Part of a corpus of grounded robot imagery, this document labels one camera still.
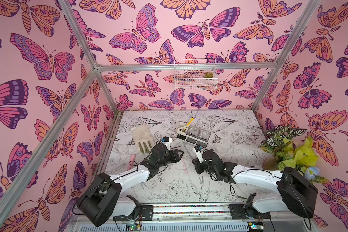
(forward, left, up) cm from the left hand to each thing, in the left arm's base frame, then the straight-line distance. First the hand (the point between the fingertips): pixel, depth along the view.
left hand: (183, 152), depth 84 cm
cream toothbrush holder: (+20, -7, -9) cm, 23 cm away
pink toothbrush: (-4, -1, -11) cm, 12 cm away
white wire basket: (+52, -10, +15) cm, 55 cm away
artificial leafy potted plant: (-3, -52, +7) cm, 52 cm away
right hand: (-3, -6, -3) cm, 8 cm away
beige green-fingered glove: (+17, +28, -10) cm, 35 cm away
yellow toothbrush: (+36, -8, -12) cm, 39 cm away
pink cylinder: (0, +32, -9) cm, 34 cm away
